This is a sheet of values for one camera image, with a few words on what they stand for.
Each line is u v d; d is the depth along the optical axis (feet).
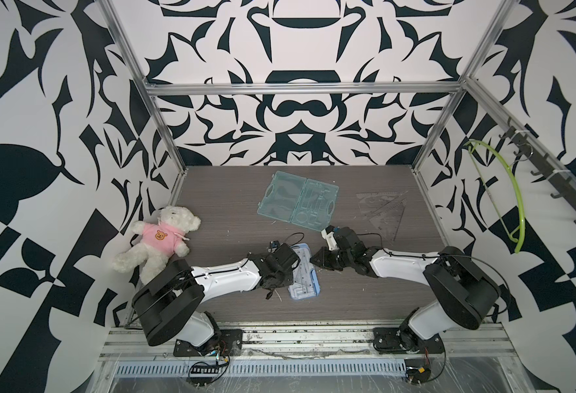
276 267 2.21
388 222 3.35
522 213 2.18
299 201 3.54
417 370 2.34
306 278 2.80
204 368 2.39
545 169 1.98
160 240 2.86
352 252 2.31
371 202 3.55
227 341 2.43
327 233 2.78
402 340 2.21
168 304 1.40
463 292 1.47
